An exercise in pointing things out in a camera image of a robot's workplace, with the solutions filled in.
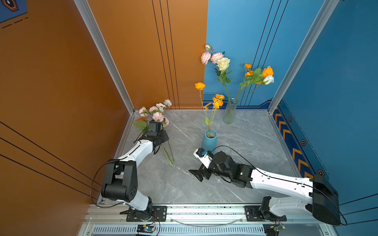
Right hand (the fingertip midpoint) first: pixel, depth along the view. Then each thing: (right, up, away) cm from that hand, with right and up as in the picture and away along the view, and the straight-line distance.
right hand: (193, 163), depth 73 cm
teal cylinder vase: (+9, +11, +7) cm, 16 cm away
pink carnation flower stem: (-21, +24, +21) cm, 38 cm away
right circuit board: (+41, -30, -3) cm, 51 cm away
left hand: (-18, +13, +21) cm, 31 cm away
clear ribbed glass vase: (+28, +27, +38) cm, 54 cm away
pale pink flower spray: (-26, +31, +36) cm, 54 cm away
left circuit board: (-24, -32, -2) cm, 39 cm away
